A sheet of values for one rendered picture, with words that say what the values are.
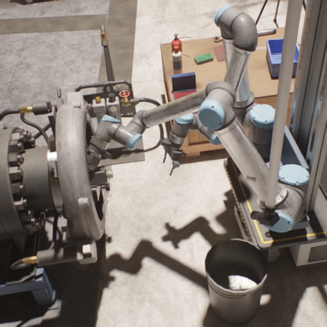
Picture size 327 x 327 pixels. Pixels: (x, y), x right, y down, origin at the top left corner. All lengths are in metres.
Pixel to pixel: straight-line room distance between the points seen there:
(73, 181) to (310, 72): 1.24
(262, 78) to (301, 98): 0.91
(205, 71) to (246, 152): 1.48
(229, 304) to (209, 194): 0.95
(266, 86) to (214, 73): 0.38
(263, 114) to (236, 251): 0.75
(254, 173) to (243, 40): 0.63
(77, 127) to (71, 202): 0.36
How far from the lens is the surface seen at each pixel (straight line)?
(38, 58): 4.86
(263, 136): 2.77
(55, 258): 2.54
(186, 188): 3.32
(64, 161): 2.31
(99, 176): 2.47
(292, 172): 2.43
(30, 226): 2.61
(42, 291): 2.84
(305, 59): 2.45
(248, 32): 2.39
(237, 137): 2.09
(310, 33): 2.38
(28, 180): 2.57
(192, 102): 2.25
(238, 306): 2.57
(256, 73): 3.50
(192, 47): 3.79
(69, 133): 2.36
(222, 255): 2.67
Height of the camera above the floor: 2.46
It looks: 45 degrees down
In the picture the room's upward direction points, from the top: 6 degrees counter-clockwise
